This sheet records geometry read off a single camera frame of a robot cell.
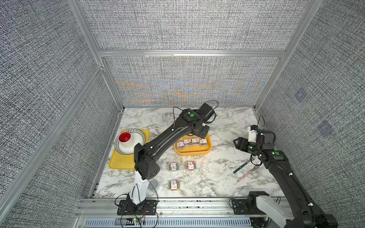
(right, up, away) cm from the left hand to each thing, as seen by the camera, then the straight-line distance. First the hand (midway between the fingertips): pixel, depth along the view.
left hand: (204, 132), depth 78 cm
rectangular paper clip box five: (-8, -21, +8) cm, 24 cm away
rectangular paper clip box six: (-3, -8, +19) cm, 21 cm away
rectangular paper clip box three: (-13, -10, +17) cm, 24 cm away
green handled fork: (+19, -25, +8) cm, 32 cm away
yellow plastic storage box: (-4, -13, +14) cm, 20 cm away
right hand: (+20, -4, +2) cm, 20 cm away
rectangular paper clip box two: (-17, -30, +1) cm, 34 cm away
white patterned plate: (-44, -5, +22) cm, 49 cm away
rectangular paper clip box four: (-9, -9, +18) cm, 22 cm away
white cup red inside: (-50, -6, +15) cm, 53 cm away
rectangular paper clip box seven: (+2, -9, +19) cm, 21 cm away
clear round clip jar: (-28, -28, -1) cm, 40 cm away
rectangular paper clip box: (-18, -21, +8) cm, 29 cm away
